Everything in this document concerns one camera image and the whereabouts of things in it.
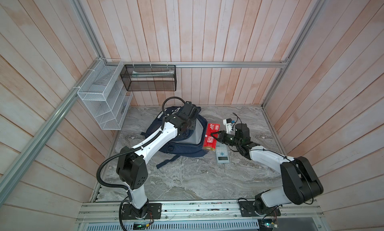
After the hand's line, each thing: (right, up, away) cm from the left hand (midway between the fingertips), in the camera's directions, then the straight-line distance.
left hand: (189, 123), depth 85 cm
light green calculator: (+21, -19, +8) cm, 29 cm away
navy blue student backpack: (+1, -12, +6) cm, 14 cm away
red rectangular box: (+12, -11, 0) cm, 16 cm away
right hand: (+12, -6, +1) cm, 14 cm away
